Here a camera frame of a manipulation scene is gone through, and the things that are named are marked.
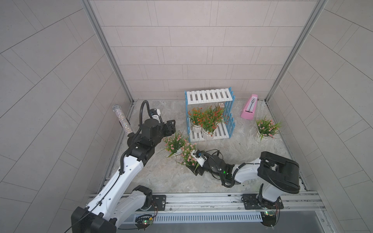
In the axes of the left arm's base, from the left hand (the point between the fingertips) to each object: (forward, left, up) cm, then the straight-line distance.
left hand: (173, 120), depth 75 cm
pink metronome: (+21, -50, -16) cm, 57 cm away
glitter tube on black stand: (+2, +27, -1) cm, 27 cm away
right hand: (-14, -9, -18) cm, 25 cm away
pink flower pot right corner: (+2, -55, -9) cm, 55 cm away
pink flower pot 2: (-9, 0, -10) cm, 13 cm away
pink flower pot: (-17, -8, -8) cm, 21 cm away
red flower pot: (+10, -12, -8) cm, 18 cm away
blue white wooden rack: (+14, -18, +3) cm, 23 cm away
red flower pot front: (+8, -23, -5) cm, 24 cm away
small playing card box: (+31, -33, -21) cm, 50 cm away
